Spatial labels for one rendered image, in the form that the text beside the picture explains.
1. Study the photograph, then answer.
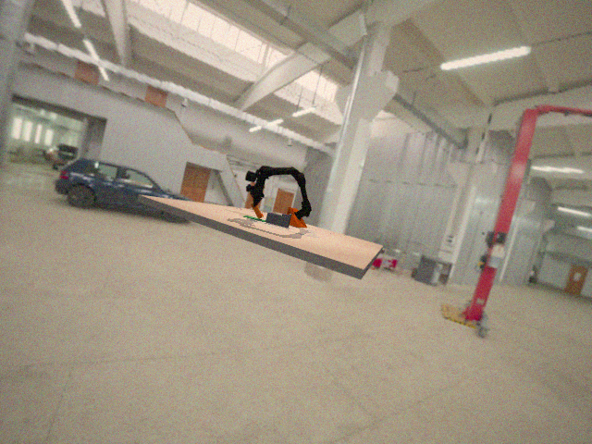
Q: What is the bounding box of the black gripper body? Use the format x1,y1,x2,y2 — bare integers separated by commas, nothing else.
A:
250,183,265,198

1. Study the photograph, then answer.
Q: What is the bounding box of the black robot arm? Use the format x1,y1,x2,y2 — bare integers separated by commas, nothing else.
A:
245,166,312,219

